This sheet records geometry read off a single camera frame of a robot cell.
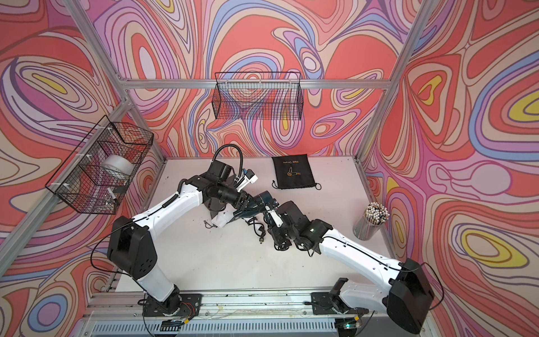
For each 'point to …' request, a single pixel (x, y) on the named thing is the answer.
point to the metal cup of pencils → (366, 225)
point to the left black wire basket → (102, 177)
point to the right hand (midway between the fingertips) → (274, 232)
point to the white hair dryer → (224, 217)
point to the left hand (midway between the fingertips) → (259, 206)
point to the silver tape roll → (118, 163)
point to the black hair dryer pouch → (293, 171)
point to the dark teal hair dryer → (257, 207)
